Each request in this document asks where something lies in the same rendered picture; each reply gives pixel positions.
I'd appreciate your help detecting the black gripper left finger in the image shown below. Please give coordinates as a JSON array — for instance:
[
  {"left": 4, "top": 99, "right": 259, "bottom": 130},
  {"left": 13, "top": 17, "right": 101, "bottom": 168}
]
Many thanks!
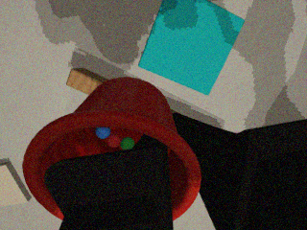
[{"left": 44, "top": 134, "right": 174, "bottom": 230}]

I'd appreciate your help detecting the green marble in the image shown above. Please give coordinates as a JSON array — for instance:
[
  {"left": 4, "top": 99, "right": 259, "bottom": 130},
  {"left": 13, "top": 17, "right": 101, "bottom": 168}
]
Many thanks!
[{"left": 120, "top": 137, "right": 134, "bottom": 150}]

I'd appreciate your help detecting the tan flat square slab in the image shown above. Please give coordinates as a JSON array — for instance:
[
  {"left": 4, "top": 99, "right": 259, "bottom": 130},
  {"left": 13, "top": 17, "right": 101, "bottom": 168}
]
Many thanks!
[{"left": 0, "top": 161, "right": 32, "bottom": 207}]

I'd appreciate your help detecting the brown wooden beam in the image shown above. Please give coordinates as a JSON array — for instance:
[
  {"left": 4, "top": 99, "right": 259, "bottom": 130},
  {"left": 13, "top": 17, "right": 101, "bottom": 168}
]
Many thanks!
[{"left": 66, "top": 68, "right": 108, "bottom": 95}]

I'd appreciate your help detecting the blue marble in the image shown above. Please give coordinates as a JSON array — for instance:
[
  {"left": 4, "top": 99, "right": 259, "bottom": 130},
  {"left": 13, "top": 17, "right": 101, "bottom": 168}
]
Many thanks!
[{"left": 96, "top": 127, "right": 110, "bottom": 139}]

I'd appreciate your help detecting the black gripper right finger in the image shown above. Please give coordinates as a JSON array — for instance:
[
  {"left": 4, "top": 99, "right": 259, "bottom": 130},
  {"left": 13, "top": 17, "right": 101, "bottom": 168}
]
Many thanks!
[{"left": 172, "top": 113, "right": 307, "bottom": 230}]

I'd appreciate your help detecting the dark red cup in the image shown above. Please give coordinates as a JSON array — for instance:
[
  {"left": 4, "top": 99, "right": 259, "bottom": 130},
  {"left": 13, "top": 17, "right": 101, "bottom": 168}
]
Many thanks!
[{"left": 22, "top": 77, "right": 201, "bottom": 220}]

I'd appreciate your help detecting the red marble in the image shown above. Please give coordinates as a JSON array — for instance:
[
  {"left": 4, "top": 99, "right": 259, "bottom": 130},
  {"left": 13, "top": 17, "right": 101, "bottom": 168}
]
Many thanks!
[{"left": 106, "top": 133, "right": 121, "bottom": 148}]

